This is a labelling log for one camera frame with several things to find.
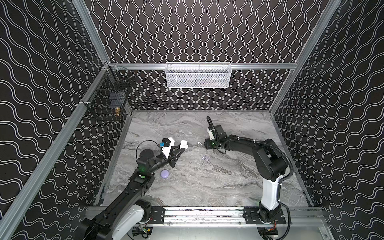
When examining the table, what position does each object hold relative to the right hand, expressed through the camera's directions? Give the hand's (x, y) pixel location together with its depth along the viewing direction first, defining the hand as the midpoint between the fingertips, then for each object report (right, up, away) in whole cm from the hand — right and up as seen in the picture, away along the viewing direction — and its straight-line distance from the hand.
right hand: (208, 144), depth 100 cm
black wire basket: (-61, +30, -8) cm, 69 cm away
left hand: (-13, +1, -28) cm, 31 cm away
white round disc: (-15, +3, -27) cm, 31 cm away
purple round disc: (-27, -16, -12) cm, 33 cm away
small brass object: (-52, +21, -17) cm, 58 cm away
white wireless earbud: (-6, +1, +1) cm, 6 cm away
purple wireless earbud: (-1, -8, -5) cm, 10 cm away
